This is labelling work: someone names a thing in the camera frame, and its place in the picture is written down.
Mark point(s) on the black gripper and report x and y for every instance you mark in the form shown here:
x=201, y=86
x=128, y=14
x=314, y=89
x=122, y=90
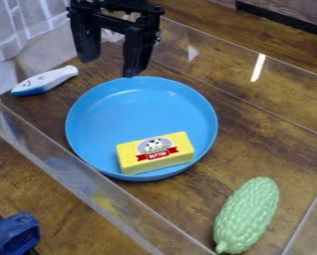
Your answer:
x=134, y=17

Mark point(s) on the yellow butter brick toy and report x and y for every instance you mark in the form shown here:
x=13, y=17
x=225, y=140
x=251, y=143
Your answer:
x=154, y=153

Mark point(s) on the blue round plastic tray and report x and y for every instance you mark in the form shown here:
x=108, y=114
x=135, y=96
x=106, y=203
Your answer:
x=139, y=108

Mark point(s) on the white checkered cloth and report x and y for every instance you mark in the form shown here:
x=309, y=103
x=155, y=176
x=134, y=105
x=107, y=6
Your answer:
x=24, y=20

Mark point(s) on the white blue fish toy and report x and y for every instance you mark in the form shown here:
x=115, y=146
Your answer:
x=44, y=82

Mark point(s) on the green bitter gourd toy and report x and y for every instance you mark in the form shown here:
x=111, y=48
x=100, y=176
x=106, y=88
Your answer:
x=245, y=215

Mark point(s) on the clear acrylic enclosure wall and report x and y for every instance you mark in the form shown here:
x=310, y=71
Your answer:
x=96, y=215

